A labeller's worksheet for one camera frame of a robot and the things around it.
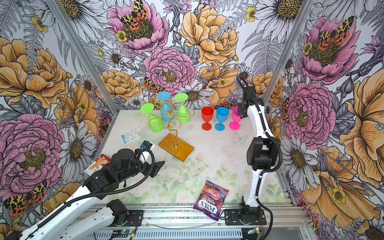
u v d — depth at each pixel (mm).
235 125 1084
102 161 896
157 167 650
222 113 990
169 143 1009
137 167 596
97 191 475
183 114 849
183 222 746
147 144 606
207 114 1001
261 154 547
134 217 744
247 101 678
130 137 1052
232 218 734
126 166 550
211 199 778
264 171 559
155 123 852
